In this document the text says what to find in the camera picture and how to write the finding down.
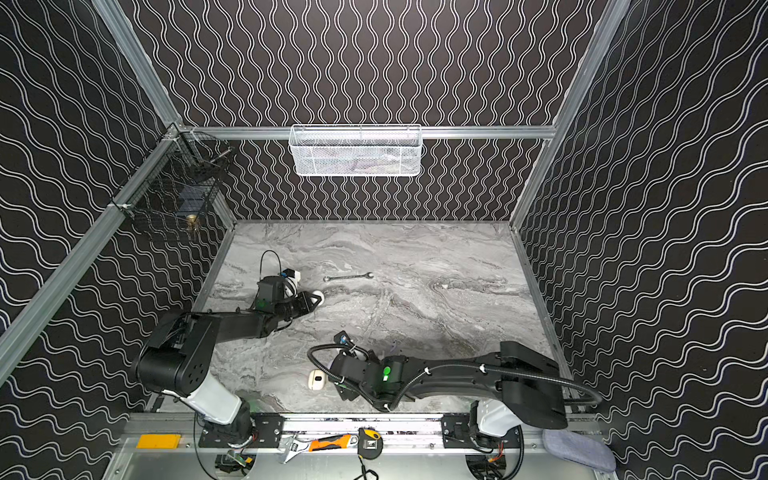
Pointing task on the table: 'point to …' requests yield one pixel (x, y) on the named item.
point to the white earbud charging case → (320, 294)
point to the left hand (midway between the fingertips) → (329, 300)
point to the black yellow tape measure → (370, 443)
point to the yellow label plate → (158, 441)
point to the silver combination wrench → (368, 275)
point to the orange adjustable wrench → (295, 444)
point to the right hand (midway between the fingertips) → (348, 373)
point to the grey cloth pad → (579, 448)
